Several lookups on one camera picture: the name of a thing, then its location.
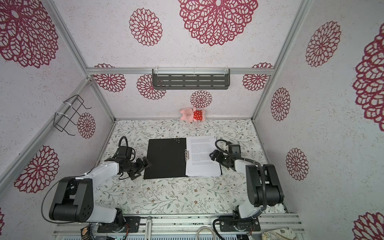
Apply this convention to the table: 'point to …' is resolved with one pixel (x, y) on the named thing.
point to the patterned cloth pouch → (284, 233)
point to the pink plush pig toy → (189, 115)
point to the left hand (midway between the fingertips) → (147, 170)
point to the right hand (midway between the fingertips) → (215, 155)
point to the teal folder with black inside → (165, 159)
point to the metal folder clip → (186, 154)
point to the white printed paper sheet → (200, 164)
